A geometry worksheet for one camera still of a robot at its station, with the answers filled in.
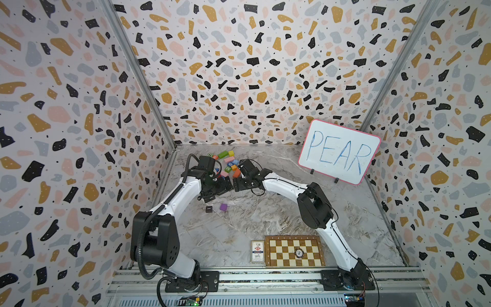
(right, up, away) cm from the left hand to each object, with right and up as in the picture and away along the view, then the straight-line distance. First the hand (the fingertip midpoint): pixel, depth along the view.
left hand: (227, 190), depth 87 cm
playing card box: (+14, -25, -7) cm, 29 cm away
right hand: (+5, +1, +12) cm, 13 cm away
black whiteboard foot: (+57, +3, +16) cm, 59 cm away
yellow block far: (-2, +18, +29) cm, 34 cm away
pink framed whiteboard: (+56, +19, +13) cm, 61 cm away
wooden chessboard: (+29, -24, -8) cm, 39 cm away
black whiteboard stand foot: (+45, +8, +20) cm, 50 cm away
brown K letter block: (-10, -10, +6) cm, 15 cm away
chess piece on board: (+31, -24, -9) cm, 40 cm away
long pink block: (-4, +14, +27) cm, 31 cm away
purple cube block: (-3, -9, +7) cm, 12 cm away
